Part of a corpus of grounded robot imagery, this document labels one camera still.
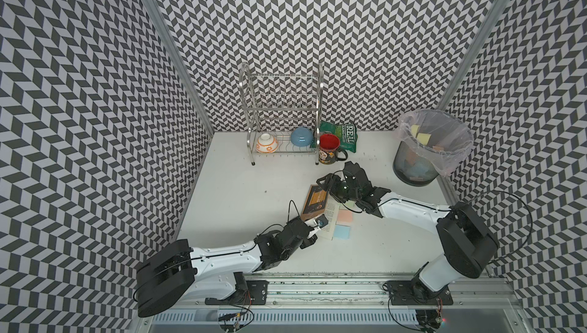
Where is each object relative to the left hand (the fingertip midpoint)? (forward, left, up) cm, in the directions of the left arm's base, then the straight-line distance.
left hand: (309, 219), depth 82 cm
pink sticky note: (+4, -14, -6) cm, 15 cm away
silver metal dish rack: (+56, +13, +3) cm, 58 cm away
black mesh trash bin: (+19, -41, +6) cm, 46 cm away
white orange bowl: (+35, +19, +3) cm, 40 cm away
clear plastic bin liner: (+29, -54, +12) cm, 63 cm away
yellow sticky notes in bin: (+33, -49, +8) cm, 59 cm away
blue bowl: (+42, +3, 0) cm, 42 cm away
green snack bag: (+48, -20, -5) cm, 52 cm away
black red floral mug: (+31, -9, +1) cm, 32 cm away
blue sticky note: (-2, -12, -7) cm, 14 cm away
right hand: (+11, -4, +4) cm, 12 cm away
